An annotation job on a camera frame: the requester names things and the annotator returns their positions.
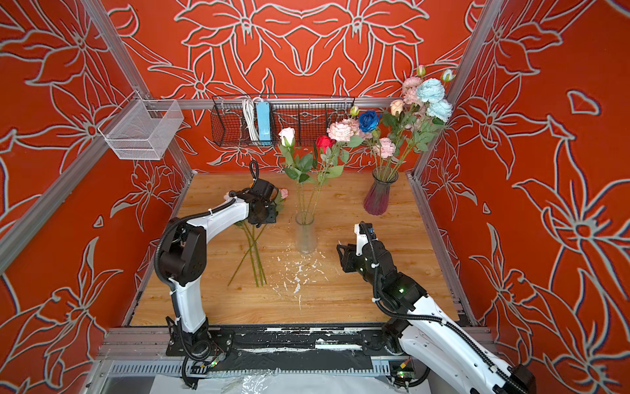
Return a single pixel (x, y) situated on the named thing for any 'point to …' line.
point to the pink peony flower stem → (386, 148)
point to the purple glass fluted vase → (376, 199)
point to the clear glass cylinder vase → (305, 233)
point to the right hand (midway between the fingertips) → (338, 246)
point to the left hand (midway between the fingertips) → (268, 215)
